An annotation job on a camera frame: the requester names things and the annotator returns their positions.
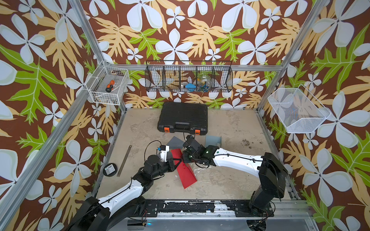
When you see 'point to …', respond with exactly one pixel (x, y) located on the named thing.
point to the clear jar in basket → (204, 83)
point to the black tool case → (183, 117)
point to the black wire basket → (188, 76)
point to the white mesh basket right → (297, 109)
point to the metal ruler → (124, 160)
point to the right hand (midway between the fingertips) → (180, 156)
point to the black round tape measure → (110, 169)
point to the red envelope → (185, 170)
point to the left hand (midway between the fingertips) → (182, 159)
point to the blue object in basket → (191, 87)
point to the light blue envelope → (214, 140)
